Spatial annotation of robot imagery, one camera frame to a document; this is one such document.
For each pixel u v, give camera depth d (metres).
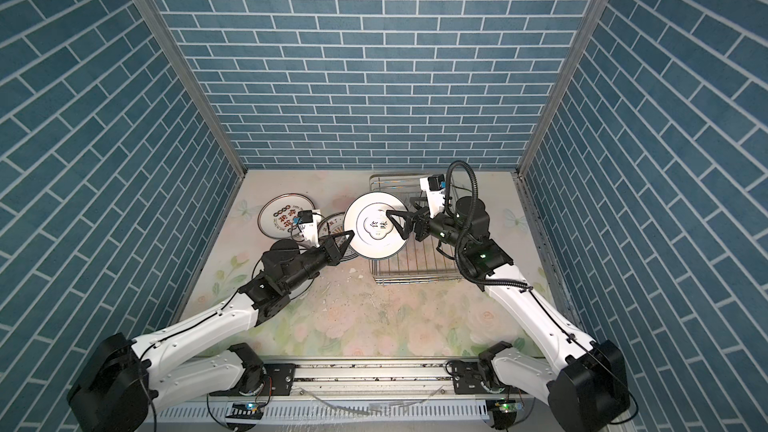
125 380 0.39
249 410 0.72
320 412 0.77
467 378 0.74
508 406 0.71
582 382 0.38
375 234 0.77
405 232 0.64
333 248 0.67
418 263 0.93
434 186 0.62
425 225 0.64
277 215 1.05
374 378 0.75
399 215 0.66
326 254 0.67
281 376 0.74
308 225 0.68
